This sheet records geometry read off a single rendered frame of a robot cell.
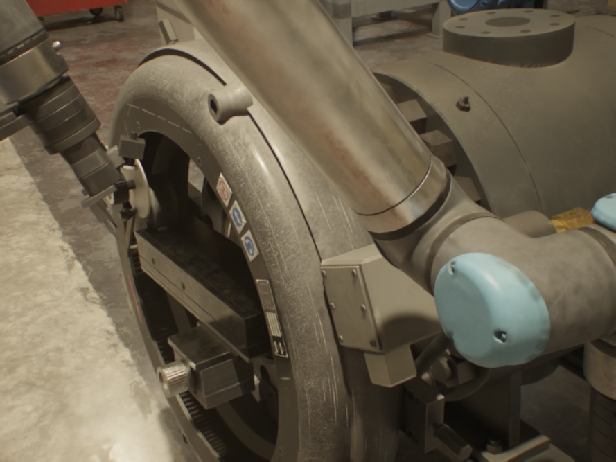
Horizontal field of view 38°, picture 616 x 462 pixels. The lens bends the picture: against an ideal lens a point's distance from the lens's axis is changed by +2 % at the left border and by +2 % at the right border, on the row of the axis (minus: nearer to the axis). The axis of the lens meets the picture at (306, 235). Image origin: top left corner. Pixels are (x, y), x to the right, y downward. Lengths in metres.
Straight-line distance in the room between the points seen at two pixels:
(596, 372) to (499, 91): 0.68
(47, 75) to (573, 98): 0.79
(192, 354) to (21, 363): 1.33
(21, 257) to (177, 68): 1.95
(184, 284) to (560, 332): 0.72
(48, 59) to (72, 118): 0.07
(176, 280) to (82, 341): 1.23
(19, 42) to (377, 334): 0.53
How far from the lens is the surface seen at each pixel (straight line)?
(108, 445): 2.13
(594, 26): 1.68
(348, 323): 1.00
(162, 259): 1.37
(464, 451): 1.10
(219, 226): 1.52
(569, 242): 0.73
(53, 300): 2.79
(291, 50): 0.67
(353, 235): 1.06
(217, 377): 1.21
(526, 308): 0.68
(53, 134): 1.14
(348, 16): 5.29
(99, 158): 1.15
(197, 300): 1.28
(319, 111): 0.69
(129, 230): 1.50
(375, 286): 0.95
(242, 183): 1.08
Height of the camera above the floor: 1.25
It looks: 25 degrees down
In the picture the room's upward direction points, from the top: 4 degrees counter-clockwise
